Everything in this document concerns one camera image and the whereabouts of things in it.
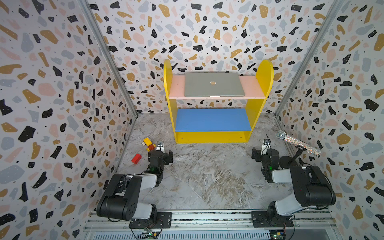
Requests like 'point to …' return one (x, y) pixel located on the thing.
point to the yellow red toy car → (151, 146)
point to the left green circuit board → (149, 235)
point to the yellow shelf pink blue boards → (216, 107)
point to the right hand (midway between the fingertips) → (264, 147)
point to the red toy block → (136, 158)
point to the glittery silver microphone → (282, 135)
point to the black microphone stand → (286, 162)
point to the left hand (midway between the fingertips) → (163, 150)
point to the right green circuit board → (277, 234)
